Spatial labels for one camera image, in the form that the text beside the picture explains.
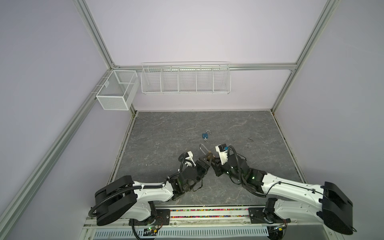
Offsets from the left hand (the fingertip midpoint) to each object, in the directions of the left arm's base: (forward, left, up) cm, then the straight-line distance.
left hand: (214, 159), depth 75 cm
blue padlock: (+27, +1, -18) cm, 33 cm away
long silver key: (+24, +1, -17) cm, 29 cm away
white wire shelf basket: (+55, +13, +11) cm, 57 cm away
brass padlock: (+2, +2, +2) cm, 3 cm away
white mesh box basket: (+50, +59, +6) cm, 78 cm away
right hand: (0, +2, -3) cm, 3 cm away
